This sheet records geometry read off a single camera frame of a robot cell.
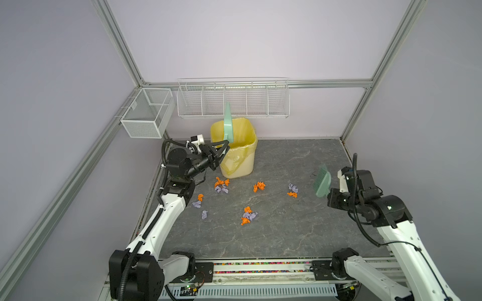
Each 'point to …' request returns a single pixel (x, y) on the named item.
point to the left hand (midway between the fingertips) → (230, 146)
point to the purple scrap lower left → (204, 215)
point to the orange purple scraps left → (198, 204)
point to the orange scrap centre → (260, 185)
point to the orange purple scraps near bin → (221, 185)
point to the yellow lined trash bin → (239, 160)
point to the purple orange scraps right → (294, 190)
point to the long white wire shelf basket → (250, 97)
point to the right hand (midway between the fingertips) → (331, 197)
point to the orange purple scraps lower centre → (248, 216)
